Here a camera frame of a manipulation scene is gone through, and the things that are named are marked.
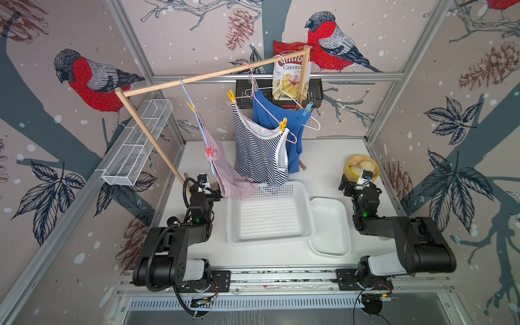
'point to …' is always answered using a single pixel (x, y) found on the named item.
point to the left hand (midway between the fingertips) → (213, 175)
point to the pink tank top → (231, 187)
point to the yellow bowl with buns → (355, 164)
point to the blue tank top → (294, 124)
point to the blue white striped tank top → (261, 155)
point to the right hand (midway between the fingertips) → (353, 175)
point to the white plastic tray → (331, 235)
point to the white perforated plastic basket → (272, 214)
